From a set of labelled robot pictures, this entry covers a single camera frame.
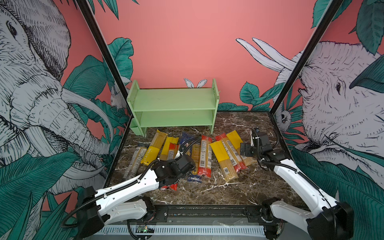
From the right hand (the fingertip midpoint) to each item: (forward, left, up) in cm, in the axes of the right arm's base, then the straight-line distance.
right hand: (246, 144), depth 82 cm
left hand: (-10, +36, -2) cm, 38 cm away
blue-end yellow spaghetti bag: (0, +29, -14) cm, 32 cm away
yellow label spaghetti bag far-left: (+2, +57, -14) cm, 59 cm away
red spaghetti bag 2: (-19, +42, -15) cm, 48 cm away
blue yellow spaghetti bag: (+5, +35, 0) cm, 35 cm away
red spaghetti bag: (-1, +23, -13) cm, 26 cm away
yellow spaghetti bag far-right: (+11, +1, -15) cm, 19 cm away
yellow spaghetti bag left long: (+4, +46, -13) cm, 47 cm away
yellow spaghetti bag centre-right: (-8, +10, -14) cm, 19 cm away
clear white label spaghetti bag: (-6, +66, -12) cm, 67 cm away
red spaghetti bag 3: (+2, +6, -13) cm, 15 cm away
